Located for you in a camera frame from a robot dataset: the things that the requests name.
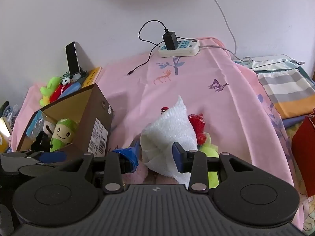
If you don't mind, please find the yellow book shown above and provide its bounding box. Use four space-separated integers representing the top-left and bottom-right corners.
81 67 103 88

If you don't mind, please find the grey power cable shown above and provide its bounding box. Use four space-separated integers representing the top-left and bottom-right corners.
198 0 252 62

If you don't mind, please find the red plush toy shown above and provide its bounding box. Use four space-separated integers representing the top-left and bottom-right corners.
49 84 65 103

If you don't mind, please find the red box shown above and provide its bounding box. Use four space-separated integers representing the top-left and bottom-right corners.
292 114 315 197

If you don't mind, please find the blue plastic package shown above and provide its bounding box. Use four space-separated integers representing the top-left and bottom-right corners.
26 110 44 139

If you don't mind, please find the lime green plush toy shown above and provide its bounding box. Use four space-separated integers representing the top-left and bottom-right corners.
197 132 219 189

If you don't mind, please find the green smiling plush toy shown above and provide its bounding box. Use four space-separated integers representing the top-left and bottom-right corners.
50 118 78 152

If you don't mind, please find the small panda keychain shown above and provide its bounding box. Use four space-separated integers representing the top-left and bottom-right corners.
61 73 71 86

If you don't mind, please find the brown cardboard box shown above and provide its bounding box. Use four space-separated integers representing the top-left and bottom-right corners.
16 83 115 156

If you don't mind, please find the blue glasses case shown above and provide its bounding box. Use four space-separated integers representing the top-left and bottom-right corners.
58 82 81 99

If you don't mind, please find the white power strip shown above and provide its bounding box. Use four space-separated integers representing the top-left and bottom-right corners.
158 40 200 58

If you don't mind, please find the black charger plug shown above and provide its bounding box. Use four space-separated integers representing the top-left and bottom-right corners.
163 28 178 50

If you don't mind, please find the black charger cable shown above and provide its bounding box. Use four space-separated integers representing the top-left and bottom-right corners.
126 19 170 76

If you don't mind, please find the black smartphone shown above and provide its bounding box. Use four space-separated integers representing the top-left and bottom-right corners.
65 41 81 76

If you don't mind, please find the striped folded cloth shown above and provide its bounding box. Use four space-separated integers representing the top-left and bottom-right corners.
235 55 314 128

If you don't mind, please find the red haired doll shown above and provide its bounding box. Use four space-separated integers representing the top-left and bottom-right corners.
160 106 208 146

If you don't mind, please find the white towel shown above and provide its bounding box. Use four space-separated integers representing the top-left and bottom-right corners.
140 97 197 186

